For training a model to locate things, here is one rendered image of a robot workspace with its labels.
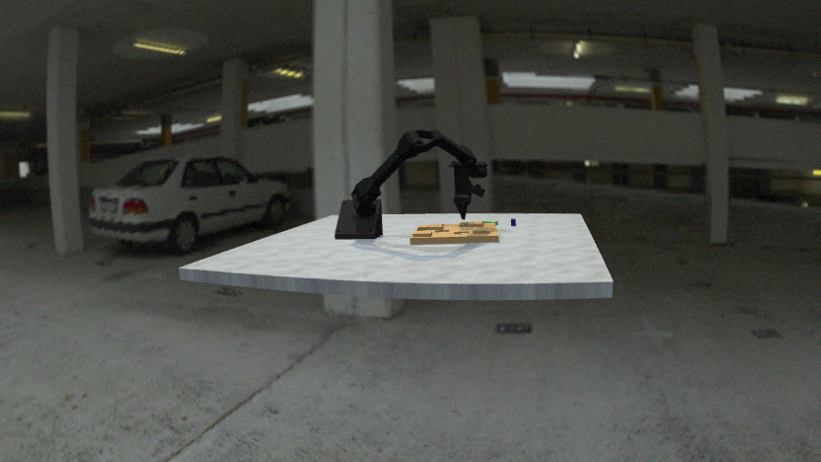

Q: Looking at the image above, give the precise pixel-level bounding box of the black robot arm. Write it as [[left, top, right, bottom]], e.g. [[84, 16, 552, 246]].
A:
[[351, 129, 487, 219]]

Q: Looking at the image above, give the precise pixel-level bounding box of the tan board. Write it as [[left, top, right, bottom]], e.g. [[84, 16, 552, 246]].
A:
[[410, 222, 498, 245]]

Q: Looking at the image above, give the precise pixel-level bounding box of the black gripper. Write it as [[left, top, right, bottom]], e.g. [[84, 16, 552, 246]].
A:
[[454, 179, 471, 220]]

